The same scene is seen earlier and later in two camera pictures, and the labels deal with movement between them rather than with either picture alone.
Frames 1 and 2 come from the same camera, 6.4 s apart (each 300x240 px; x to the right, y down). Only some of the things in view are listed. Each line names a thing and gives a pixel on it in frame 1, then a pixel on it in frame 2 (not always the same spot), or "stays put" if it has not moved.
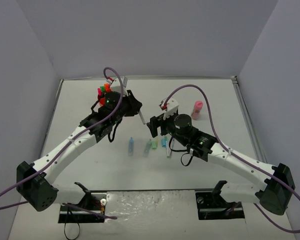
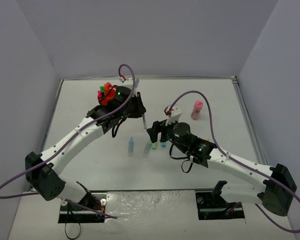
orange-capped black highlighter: x=107 y=87 stays put
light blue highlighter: x=131 y=147 stays put
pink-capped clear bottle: x=198 y=106 stays put
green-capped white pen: x=168 y=156 to x=144 y=121
